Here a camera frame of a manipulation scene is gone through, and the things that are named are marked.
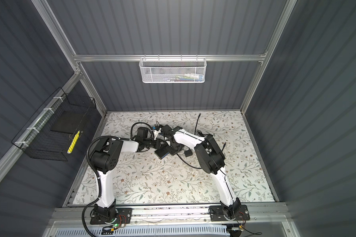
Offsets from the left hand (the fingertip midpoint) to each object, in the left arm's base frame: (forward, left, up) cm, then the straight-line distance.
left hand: (167, 144), depth 100 cm
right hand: (-6, -6, -2) cm, 8 cm away
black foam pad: (-3, +48, +29) cm, 56 cm away
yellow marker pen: (-13, +43, +26) cm, 52 cm away
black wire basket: (-15, +56, +29) cm, 65 cm away
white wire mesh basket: (+61, -6, +20) cm, 64 cm away
